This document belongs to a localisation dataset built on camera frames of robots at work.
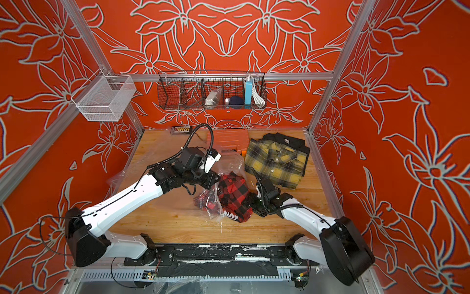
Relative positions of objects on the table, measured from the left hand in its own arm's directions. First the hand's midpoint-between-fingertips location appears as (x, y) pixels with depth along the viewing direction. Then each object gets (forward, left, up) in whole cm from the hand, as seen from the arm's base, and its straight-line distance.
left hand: (221, 177), depth 73 cm
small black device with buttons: (+45, +34, -19) cm, 59 cm away
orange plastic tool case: (+35, 0, -15) cm, 38 cm away
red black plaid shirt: (-2, -3, -19) cm, 19 cm away
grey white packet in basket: (+40, +8, +10) cm, 42 cm away
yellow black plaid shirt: (+25, -30, -17) cm, 42 cm away
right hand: (-5, -9, -17) cm, 20 cm away
